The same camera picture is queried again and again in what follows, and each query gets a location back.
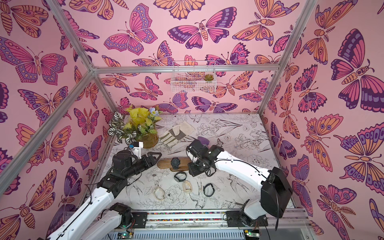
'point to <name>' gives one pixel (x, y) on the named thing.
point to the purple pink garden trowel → (203, 140)
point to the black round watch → (177, 179)
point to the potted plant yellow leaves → (136, 125)
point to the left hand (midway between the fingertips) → (160, 155)
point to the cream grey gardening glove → (171, 137)
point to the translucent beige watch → (187, 186)
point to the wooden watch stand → (166, 163)
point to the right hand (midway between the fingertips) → (191, 170)
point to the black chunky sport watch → (175, 163)
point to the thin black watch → (204, 187)
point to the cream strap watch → (154, 194)
